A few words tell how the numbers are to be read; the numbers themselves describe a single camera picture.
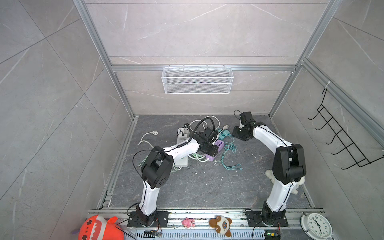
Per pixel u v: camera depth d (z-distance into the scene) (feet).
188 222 2.31
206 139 2.38
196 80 3.30
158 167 1.66
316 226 2.25
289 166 1.65
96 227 2.11
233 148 3.23
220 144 3.04
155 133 3.51
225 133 3.43
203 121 2.38
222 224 2.29
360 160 1.92
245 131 2.40
